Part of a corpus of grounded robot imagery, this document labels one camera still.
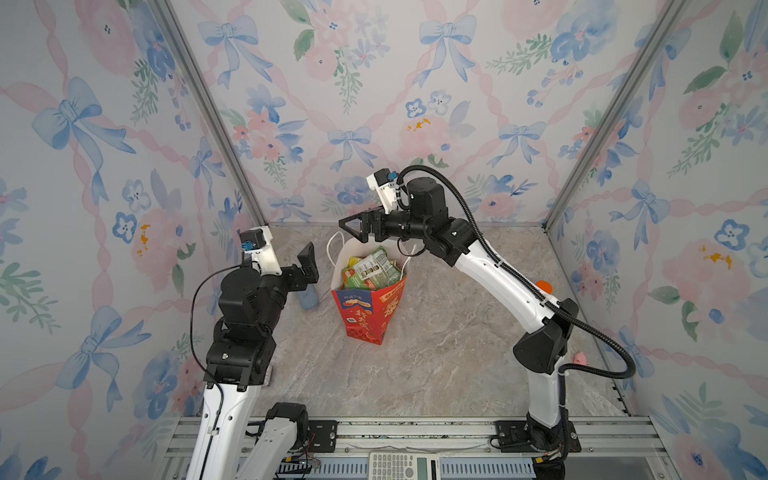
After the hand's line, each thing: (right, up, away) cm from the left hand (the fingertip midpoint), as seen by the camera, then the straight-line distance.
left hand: (292, 243), depth 62 cm
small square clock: (-6, -28, +2) cm, 29 cm away
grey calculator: (+24, -51, +7) cm, 57 cm away
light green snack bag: (+18, -6, +17) cm, 26 cm away
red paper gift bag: (+15, -18, +16) cm, 29 cm away
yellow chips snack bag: (+10, -8, +16) cm, 21 cm away
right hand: (+12, +6, +6) cm, 15 cm away
